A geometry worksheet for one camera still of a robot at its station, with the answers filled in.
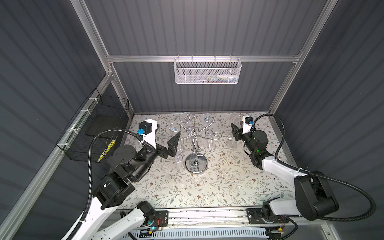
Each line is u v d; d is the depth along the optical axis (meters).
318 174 0.46
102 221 0.39
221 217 0.75
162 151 0.48
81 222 0.37
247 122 0.70
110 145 0.73
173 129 0.69
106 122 0.77
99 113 0.81
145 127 0.41
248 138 0.74
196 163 0.91
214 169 0.91
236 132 0.75
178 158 0.72
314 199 0.43
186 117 0.74
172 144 0.47
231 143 0.93
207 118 0.72
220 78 0.91
